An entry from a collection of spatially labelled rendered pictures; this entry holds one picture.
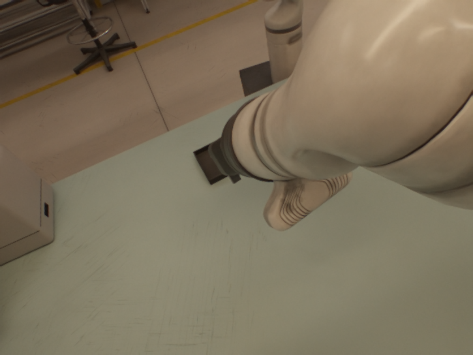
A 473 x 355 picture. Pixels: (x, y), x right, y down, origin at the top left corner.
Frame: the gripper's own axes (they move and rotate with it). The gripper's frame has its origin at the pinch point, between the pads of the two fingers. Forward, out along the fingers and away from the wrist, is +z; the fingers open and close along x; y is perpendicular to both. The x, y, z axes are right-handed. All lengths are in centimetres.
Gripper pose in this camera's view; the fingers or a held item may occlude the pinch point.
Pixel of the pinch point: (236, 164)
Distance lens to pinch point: 46.2
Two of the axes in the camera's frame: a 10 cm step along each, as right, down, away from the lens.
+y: -5.2, -8.4, -1.2
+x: -8.2, 5.4, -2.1
